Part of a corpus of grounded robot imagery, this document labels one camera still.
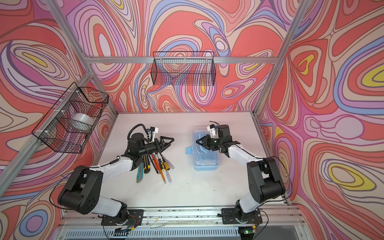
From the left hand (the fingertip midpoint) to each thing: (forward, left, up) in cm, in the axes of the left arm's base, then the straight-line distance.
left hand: (173, 142), depth 81 cm
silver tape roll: (+5, +44, +15) cm, 46 cm away
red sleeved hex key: (-5, +12, -16) cm, 21 cm away
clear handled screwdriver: (-3, +5, -17) cm, 18 cm away
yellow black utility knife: (-7, +17, -16) cm, 25 cm away
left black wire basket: (-1, +53, +15) cm, 55 cm away
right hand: (+2, -14, -6) cm, 15 cm away
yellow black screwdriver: (-5, +9, -16) cm, 19 cm away
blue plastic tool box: (-5, -17, -10) cm, 20 cm away
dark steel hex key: (-9, +12, -17) cm, 22 cm away
